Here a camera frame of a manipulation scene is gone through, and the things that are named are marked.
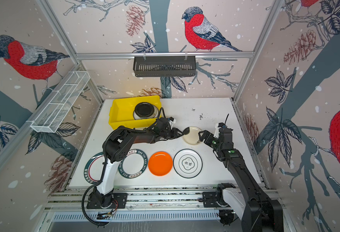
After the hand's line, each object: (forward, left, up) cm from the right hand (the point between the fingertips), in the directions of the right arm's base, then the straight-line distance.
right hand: (203, 136), depth 83 cm
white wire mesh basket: (-1, +79, +20) cm, 82 cm away
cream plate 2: (+7, +5, -14) cm, 16 cm away
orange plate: (-12, +26, -12) cm, 31 cm away
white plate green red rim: (-18, +65, -11) cm, 69 cm away
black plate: (+28, +42, -8) cm, 51 cm away
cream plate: (+23, +33, -8) cm, 41 cm away
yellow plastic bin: (+25, +61, -8) cm, 66 cm away
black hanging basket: (+37, +39, +23) cm, 58 cm away
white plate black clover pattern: (-12, +9, -13) cm, 19 cm away
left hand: (+6, +12, -8) cm, 15 cm away
